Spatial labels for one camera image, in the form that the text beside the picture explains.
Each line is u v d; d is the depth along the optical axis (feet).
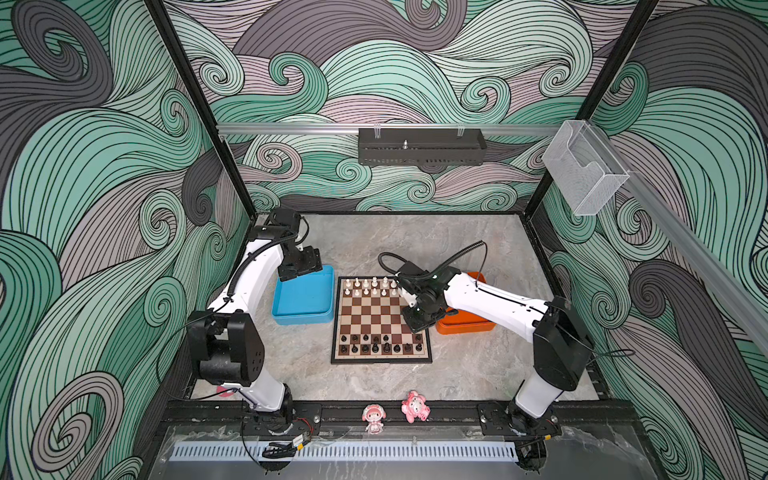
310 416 2.40
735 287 1.73
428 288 1.96
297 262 2.39
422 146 3.12
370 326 2.90
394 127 3.03
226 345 1.42
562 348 1.44
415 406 2.38
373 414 2.34
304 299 3.17
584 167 2.61
